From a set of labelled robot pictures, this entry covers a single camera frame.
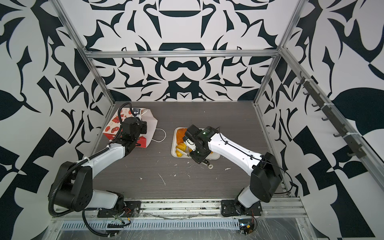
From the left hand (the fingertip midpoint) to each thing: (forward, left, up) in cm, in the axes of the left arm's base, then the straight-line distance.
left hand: (140, 117), depth 87 cm
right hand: (-22, -33, -7) cm, 40 cm away
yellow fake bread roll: (-12, -23, -13) cm, 30 cm away
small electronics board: (-52, -54, -19) cm, 77 cm away
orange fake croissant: (-2, -23, -15) cm, 27 cm away
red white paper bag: (-4, +17, -8) cm, 19 cm away
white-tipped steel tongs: (-27, -36, -4) cm, 45 cm away
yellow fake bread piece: (-17, -22, -14) cm, 31 cm away
